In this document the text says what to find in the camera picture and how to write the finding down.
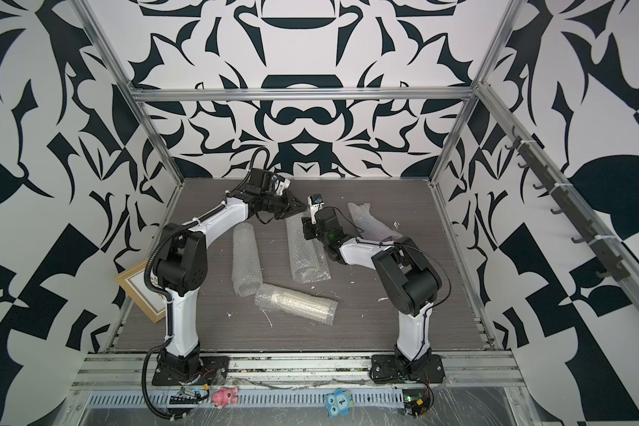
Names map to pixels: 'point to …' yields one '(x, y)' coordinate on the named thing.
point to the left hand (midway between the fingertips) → (306, 202)
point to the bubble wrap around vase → (309, 260)
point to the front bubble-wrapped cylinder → (304, 305)
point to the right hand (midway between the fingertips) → (307, 212)
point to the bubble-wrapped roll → (245, 267)
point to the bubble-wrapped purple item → (373, 229)
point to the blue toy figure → (340, 401)
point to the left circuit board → (177, 399)
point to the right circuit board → (415, 401)
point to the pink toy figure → (224, 396)
